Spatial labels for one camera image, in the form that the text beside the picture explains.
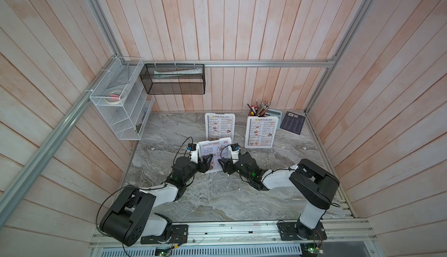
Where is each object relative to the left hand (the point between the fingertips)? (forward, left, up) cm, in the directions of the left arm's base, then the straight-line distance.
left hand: (208, 156), depth 87 cm
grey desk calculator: (+37, -40, -6) cm, 55 cm away
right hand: (+1, -7, -3) cm, 8 cm away
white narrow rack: (+1, -6, +6) cm, 9 cm away
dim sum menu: (+17, -6, +4) cm, 18 cm away
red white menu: (+1, -7, +6) cm, 9 cm away
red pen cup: (+29, -30, +4) cm, 42 cm away
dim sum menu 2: (+15, -29, +2) cm, 33 cm away
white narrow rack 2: (+18, +2, +5) cm, 19 cm away
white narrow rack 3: (+15, -21, +2) cm, 26 cm away
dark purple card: (+31, -55, -9) cm, 64 cm away
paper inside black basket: (+35, +27, +25) cm, 50 cm away
